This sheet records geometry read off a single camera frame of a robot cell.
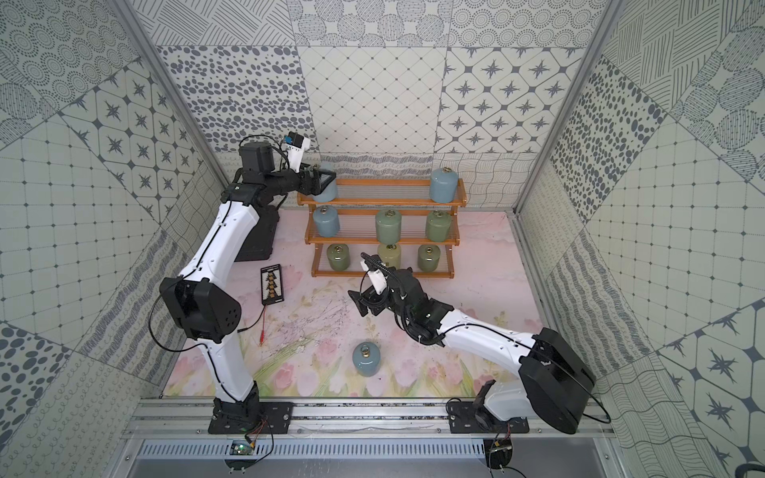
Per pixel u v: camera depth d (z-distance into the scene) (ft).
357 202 2.75
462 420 2.40
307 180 2.37
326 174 2.51
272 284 3.21
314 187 2.41
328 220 2.90
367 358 2.50
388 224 2.83
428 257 3.14
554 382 1.36
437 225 2.88
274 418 2.40
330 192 2.67
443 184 2.60
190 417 2.46
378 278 2.25
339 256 3.16
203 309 1.62
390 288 2.25
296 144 2.29
